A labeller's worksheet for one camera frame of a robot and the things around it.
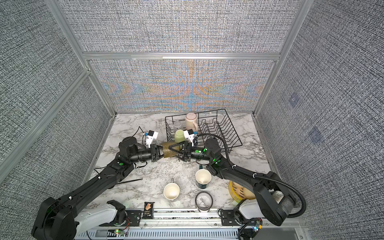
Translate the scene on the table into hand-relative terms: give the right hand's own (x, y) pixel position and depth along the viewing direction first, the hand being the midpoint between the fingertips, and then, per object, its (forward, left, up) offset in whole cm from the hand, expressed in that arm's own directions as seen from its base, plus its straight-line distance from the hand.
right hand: (170, 151), depth 66 cm
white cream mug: (-9, +2, -25) cm, 26 cm away
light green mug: (+20, -2, -15) cm, 25 cm away
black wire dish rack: (+33, -17, -21) cm, 43 cm away
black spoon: (-3, +26, -27) cm, 38 cm away
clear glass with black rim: (-14, -15, -28) cm, 35 cm away
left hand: (+2, 0, -4) cm, 4 cm away
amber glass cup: (-1, +1, +1) cm, 2 cm away
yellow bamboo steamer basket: (-10, -34, -26) cm, 44 cm away
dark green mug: (-2, -15, -25) cm, 29 cm away
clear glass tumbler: (+33, +1, -19) cm, 38 cm away
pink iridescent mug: (+32, -9, -16) cm, 37 cm away
